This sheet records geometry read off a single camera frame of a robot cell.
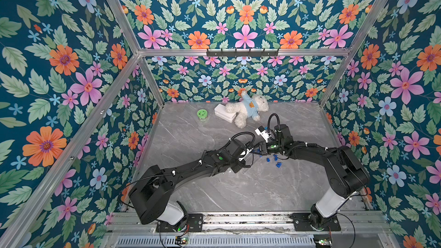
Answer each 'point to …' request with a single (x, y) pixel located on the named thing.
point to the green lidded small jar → (202, 115)
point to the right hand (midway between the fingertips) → (253, 148)
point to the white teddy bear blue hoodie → (248, 107)
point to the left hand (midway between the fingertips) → (243, 157)
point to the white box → (221, 112)
